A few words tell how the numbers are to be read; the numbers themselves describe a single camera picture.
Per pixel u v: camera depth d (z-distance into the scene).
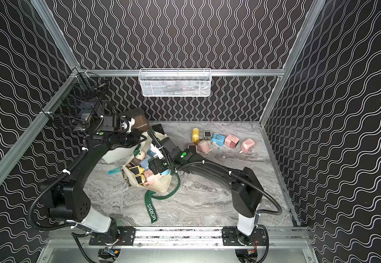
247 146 1.00
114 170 0.96
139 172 0.82
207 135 1.03
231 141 1.04
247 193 0.45
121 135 0.71
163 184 0.86
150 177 0.88
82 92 0.98
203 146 0.98
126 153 0.99
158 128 1.14
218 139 1.04
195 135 1.03
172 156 0.61
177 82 1.25
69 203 0.43
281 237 0.76
